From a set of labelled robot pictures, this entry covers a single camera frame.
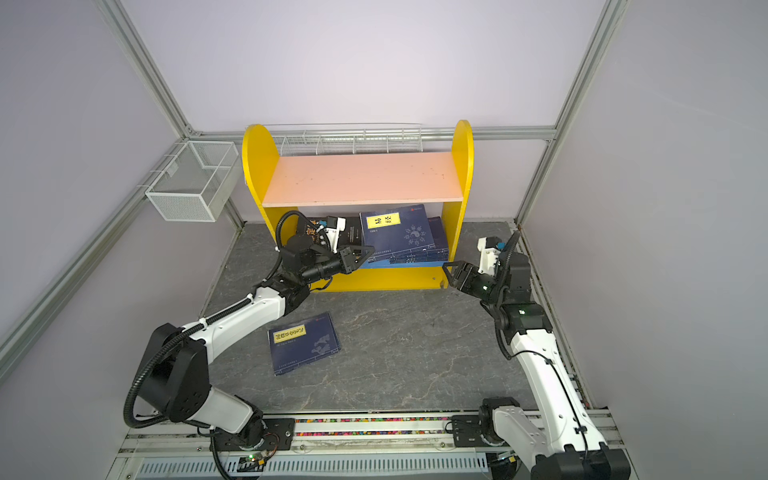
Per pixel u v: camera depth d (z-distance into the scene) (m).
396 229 0.79
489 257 0.67
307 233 0.92
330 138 0.94
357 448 0.72
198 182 0.97
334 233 0.72
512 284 0.55
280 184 0.75
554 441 0.41
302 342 0.87
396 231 0.79
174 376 0.43
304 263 0.65
